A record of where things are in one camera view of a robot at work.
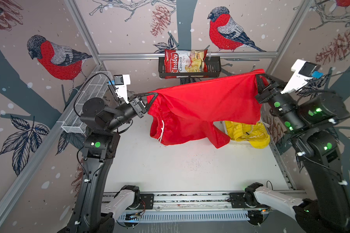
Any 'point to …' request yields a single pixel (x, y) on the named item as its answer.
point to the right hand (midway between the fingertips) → (254, 72)
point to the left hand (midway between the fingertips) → (154, 94)
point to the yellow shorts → (256, 135)
